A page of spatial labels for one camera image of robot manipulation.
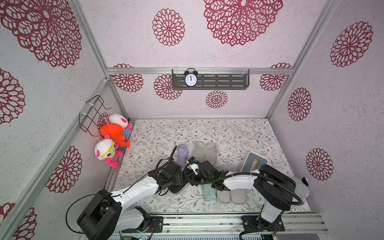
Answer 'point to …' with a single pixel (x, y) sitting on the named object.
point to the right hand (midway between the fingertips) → (187, 172)
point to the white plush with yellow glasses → (105, 149)
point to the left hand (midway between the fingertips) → (178, 178)
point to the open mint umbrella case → (235, 196)
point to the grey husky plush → (302, 187)
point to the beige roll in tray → (255, 165)
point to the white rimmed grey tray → (249, 161)
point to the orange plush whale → (115, 132)
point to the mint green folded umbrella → (209, 193)
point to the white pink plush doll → (120, 120)
